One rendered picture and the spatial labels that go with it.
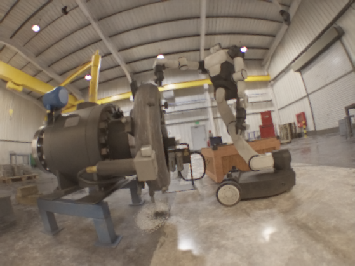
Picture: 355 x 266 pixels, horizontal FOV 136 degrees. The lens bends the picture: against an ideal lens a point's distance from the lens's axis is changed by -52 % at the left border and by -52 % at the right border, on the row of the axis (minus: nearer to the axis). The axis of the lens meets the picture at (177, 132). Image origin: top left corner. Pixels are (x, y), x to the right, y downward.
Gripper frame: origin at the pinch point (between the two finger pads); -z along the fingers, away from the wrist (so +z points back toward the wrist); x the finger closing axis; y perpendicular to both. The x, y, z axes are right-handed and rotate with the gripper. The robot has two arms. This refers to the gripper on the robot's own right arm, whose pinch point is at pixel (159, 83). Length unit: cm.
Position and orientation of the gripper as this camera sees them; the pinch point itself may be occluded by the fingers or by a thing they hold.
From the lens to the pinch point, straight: 133.8
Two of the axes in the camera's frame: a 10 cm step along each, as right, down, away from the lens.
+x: 5.8, -2.3, -7.8
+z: -1.2, -9.7, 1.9
